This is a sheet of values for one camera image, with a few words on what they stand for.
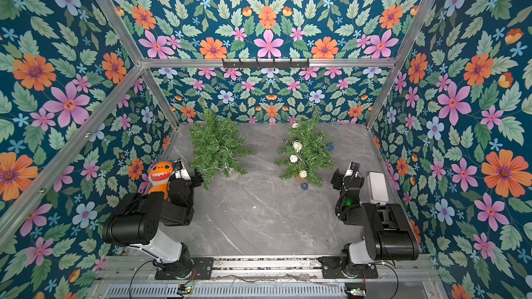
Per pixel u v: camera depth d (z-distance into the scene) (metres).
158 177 0.88
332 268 0.73
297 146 0.75
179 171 0.77
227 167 0.79
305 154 0.77
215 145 0.73
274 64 0.92
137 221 0.46
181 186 0.72
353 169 0.78
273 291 0.77
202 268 0.73
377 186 0.91
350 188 0.69
